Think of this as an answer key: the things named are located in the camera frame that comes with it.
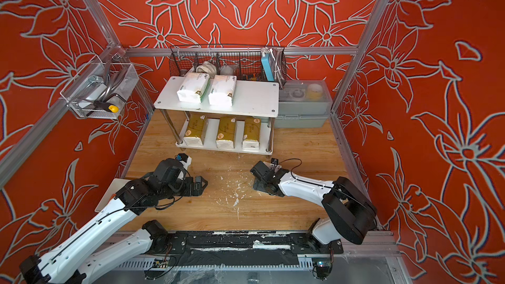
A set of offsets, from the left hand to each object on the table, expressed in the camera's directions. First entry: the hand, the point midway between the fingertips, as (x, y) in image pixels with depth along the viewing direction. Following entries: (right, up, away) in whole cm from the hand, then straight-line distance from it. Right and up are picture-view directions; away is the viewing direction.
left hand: (199, 181), depth 74 cm
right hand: (+25, -6, +12) cm, 28 cm away
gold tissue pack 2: (+8, +18, +18) cm, 27 cm away
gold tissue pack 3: (+20, +17, +17) cm, 32 cm away
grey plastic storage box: (+49, +33, +28) cm, 65 cm away
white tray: (-38, -4, +9) cm, 39 cm away
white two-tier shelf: (+21, +32, +2) cm, 39 cm away
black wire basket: (+19, +54, +23) cm, 61 cm away
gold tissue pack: (-7, +20, +20) cm, 29 cm away
